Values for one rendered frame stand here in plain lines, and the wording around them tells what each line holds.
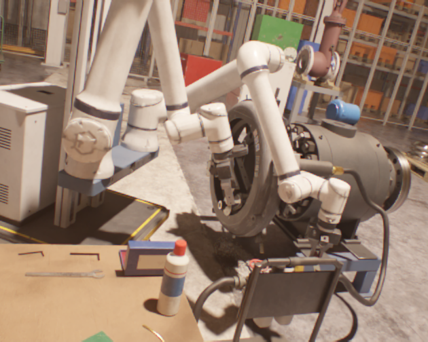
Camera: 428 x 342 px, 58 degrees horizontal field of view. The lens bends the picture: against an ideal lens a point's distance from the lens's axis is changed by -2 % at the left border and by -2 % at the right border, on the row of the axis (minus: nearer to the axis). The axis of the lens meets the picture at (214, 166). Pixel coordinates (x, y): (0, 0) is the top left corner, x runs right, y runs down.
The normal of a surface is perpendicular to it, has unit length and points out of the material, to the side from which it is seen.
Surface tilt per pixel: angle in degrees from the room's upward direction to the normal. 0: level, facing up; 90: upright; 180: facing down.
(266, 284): 90
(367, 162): 53
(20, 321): 0
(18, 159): 90
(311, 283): 90
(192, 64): 90
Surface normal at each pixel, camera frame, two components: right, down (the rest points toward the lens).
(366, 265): 0.33, 0.36
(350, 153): 0.37, -0.42
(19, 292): 0.21, -0.93
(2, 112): -0.24, 0.25
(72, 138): 0.02, 0.39
